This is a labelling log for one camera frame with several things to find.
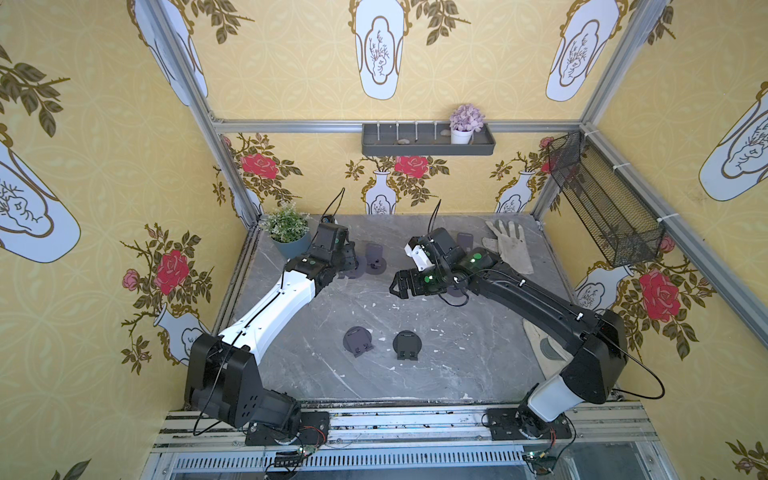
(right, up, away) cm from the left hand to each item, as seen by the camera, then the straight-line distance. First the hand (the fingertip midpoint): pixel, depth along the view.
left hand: (349, 252), depth 86 cm
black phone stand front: (+17, -27, +2) cm, 32 cm away
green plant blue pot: (-21, +7, +12) cm, 25 cm away
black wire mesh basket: (+76, +8, -3) cm, 77 cm away
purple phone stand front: (+2, -26, +2) cm, 26 cm away
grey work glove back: (+57, +2, +27) cm, 63 cm away
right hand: (+15, -10, -8) cm, 20 cm away
